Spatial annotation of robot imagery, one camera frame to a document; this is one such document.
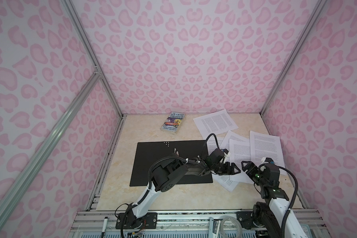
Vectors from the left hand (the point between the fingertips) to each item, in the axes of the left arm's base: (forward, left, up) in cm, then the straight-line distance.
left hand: (239, 171), depth 83 cm
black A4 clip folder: (+17, +55, -8) cm, 59 cm away
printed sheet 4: (+17, -7, -6) cm, 19 cm away
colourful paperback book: (+41, +38, -4) cm, 57 cm away
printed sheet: (+41, +6, -6) cm, 42 cm away
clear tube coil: (-22, +11, -2) cm, 25 cm away
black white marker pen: (-22, +70, -4) cm, 73 cm away
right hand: (+3, -4, +2) cm, 5 cm away
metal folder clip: (+16, +35, -4) cm, 39 cm away
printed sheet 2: (-2, +8, -5) cm, 10 cm away
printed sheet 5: (+20, -26, -6) cm, 33 cm away
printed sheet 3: (+29, -5, -7) cm, 30 cm away
